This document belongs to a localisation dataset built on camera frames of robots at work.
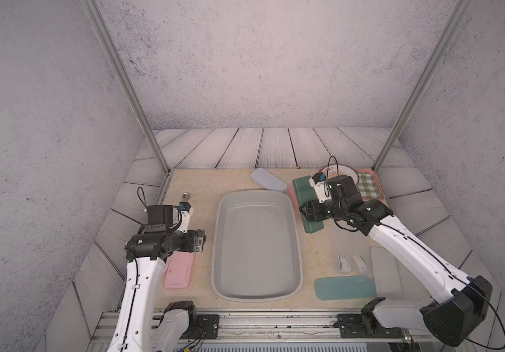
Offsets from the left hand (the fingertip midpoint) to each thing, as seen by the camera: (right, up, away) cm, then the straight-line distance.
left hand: (195, 235), depth 75 cm
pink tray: (+82, +18, +40) cm, 93 cm away
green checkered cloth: (+76, +17, +37) cm, 86 cm away
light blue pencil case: (+26, +19, +40) cm, 51 cm away
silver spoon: (-14, +12, +34) cm, 38 cm away
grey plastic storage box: (+20, -11, +15) cm, 27 cm away
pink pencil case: (-9, -15, +8) cm, 20 cm away
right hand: (+38, +10, +2) cm, 40 cm away
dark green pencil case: (+37, +14, -1) cm, 39 cm away
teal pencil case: (+54, -22, +9) cm, 58 cm away
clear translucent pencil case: (+58, -10, +15) cm, 61 cm away
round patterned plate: (+63, +25, +45) cm, 81 cm away
